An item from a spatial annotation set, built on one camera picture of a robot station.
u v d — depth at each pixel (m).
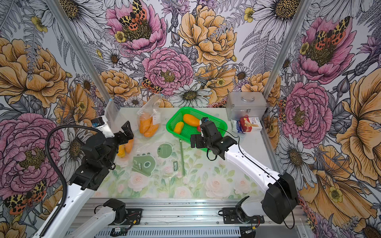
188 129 1.12
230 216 0.73
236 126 1.08
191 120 1.09
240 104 1.08
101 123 0.55
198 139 0.72
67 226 0.43
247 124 1.08
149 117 0.94
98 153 0.48
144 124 1.00
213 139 0.60
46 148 0.48
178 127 1.05
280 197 0.40
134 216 0.74
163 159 0.94
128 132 0.62
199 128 1.06
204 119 0.72
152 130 1.03
